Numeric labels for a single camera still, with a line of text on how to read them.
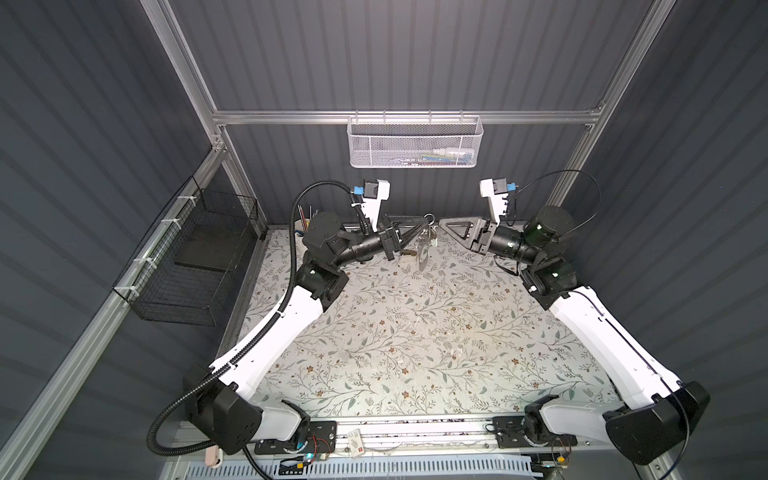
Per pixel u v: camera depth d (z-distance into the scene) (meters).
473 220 0.54
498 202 0.55
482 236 0.53
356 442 0.72
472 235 0.55
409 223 0.56
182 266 0.73
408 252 1.11
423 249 1.12
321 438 0.72
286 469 0.72
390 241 0.52
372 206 0.53
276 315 0.46
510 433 0.74
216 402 0.38
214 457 0.69
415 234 0.57
